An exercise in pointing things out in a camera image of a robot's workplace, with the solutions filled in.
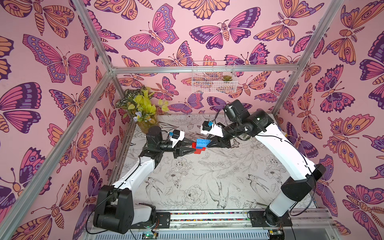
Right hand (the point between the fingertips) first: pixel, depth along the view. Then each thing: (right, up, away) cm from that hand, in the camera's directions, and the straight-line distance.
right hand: (209, 138), depth 68 cm
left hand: (-6, -4, +3) cm, 8 cm away
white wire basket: (+4, +37, +27) cm, 46 cm away
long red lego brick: (-5, -6, +1) cm, 8 cm away
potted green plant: (-42, +19, +24) cm, 51 cm away
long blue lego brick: (-3, -2, -2) cm, 4 cm away
